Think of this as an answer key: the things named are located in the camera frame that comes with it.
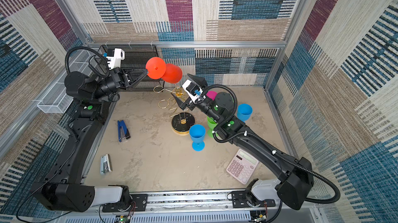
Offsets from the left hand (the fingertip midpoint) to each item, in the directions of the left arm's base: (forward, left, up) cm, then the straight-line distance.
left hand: (146, 72), depth 52 cm
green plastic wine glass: (+3, -23, -38) cm, 44 cm away
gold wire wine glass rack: (+13, -6, -51) cm, 53 cm away
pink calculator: (-14, -39, -51) cm, 66 cm away
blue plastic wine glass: (0, -16, -41) cm, 44 cm away
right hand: (+4, -10, -9) cm, 14 cm away
